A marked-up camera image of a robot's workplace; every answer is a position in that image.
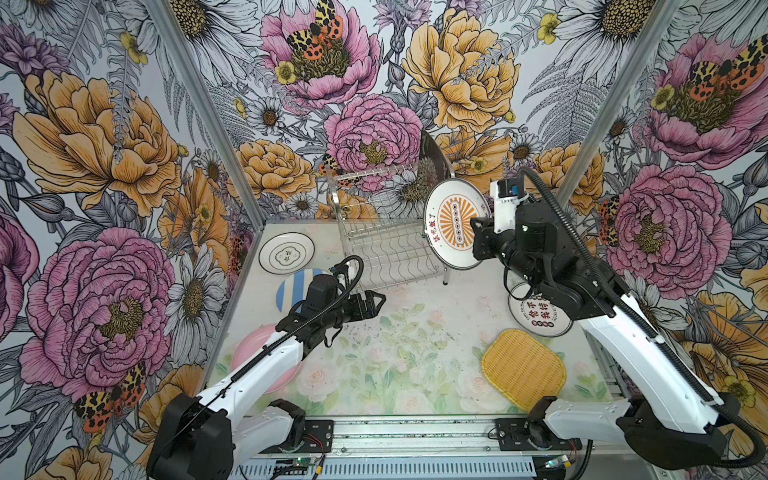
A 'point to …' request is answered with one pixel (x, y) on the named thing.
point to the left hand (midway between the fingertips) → (372, 308)
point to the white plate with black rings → (286, 253)
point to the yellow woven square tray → (520, 369)
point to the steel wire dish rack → (379, 218)
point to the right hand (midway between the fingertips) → (471, 228)
